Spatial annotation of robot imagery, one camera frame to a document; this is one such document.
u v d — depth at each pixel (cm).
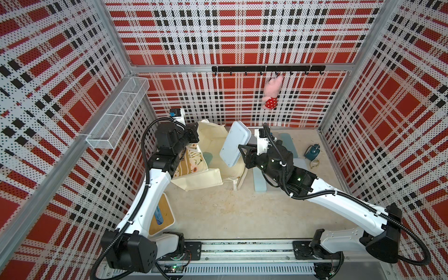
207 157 99
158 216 80
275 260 72
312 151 99
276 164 48
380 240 40
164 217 78
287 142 114
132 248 37
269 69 89
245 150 63
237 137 64
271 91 93
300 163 103
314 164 102
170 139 53
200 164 73
